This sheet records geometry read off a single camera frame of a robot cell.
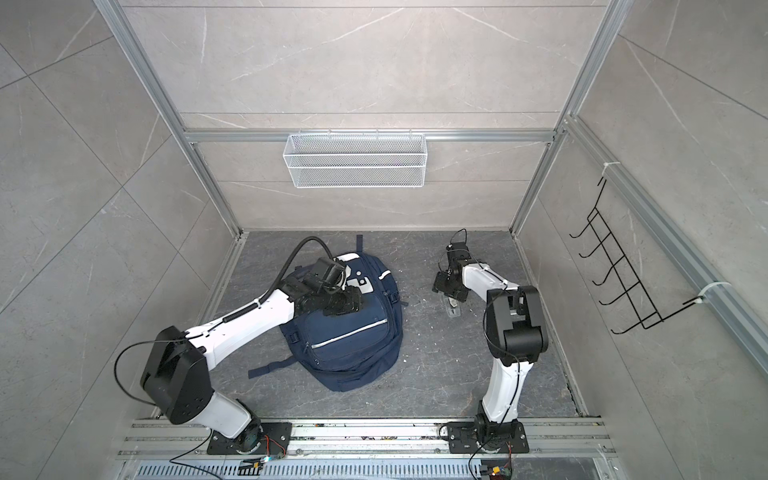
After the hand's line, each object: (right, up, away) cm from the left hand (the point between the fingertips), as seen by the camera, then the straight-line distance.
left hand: (363, 298), depth 83 cm
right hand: (+26, +1, +17) cm, 31 cm away
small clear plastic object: (+29, -6, +14) cm, 32 cm away
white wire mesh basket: (-5, +45, +18) cm, 49 cm away
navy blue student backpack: (-4, -15, 0) cm, 15 cm away
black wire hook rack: (+61, +3, -20) cm, 64 cm away
